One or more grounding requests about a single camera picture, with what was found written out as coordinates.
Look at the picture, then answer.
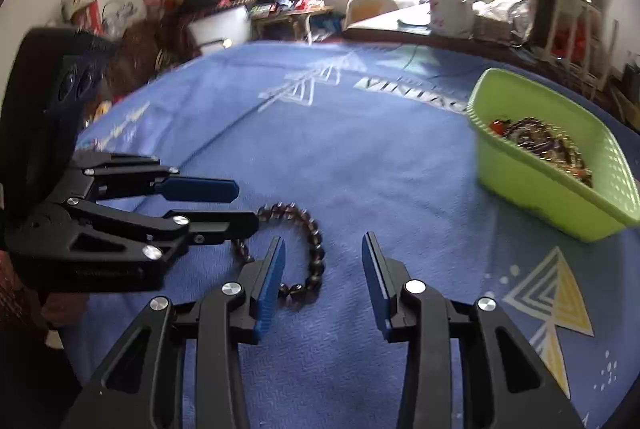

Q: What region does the black power adapter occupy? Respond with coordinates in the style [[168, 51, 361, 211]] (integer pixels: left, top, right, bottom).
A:
[[622, 64, 640, 96]]

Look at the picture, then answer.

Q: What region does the clear plastic bag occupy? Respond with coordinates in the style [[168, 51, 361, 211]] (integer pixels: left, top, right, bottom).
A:
[[472, 0, 533, 40]]

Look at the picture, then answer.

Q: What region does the white storage bin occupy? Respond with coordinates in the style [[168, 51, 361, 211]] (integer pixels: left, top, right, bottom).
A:
[[187, 5, 252, 57]]

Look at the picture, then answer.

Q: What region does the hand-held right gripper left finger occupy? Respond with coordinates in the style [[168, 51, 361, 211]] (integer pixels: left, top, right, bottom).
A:
[[60, 236, 287, 429]]

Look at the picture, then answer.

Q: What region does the person's left hand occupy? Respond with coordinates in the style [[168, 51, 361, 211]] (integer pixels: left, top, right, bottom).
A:
[[42, 291, 88, 330]]

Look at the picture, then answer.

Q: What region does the green plastic basket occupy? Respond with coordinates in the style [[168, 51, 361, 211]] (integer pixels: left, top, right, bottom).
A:
[[467, 68, 640, 244]]

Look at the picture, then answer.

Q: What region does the white enamel mug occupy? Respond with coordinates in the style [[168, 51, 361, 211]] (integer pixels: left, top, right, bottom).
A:
[[430, 0, 476, 37]]

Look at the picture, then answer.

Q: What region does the red and white sack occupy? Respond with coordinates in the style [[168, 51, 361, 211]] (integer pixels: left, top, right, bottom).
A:
[[61, 0, 103, 34]]

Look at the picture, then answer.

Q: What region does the pile of mixed beaded jewelry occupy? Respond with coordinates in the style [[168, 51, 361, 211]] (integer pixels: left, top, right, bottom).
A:
[[487, 116, 594, 188]]

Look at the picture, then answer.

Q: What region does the low wooden table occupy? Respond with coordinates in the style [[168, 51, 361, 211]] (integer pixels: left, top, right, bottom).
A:
[[250, 0, 335, 44]]

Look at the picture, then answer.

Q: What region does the white chair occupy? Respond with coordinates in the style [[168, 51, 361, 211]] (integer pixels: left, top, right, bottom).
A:
[[346, 0, 396, 27]]

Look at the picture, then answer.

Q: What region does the dark bead bracelet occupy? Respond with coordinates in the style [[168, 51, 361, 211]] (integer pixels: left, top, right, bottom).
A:
[[231, 203, 327, 305]]

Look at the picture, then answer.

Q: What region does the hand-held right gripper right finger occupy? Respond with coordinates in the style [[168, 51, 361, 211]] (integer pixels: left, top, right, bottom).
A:
[[361, 231, 586, 429]]

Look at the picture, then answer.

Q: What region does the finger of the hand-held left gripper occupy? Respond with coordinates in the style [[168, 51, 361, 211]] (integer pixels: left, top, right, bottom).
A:
[[65, 151, 239, 206], [7, 198, 261, 268]]

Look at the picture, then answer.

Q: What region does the blue printed blanket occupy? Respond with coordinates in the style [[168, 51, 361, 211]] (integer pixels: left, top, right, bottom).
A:
[[62, 40, 640, 429]]

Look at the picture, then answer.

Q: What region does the brown wooden desk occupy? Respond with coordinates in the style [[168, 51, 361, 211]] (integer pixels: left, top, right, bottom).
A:
[[342, 4, 626, 110]]

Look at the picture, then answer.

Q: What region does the white rack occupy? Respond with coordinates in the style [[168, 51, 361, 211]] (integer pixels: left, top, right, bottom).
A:
[[542, 4, 618, 94]]

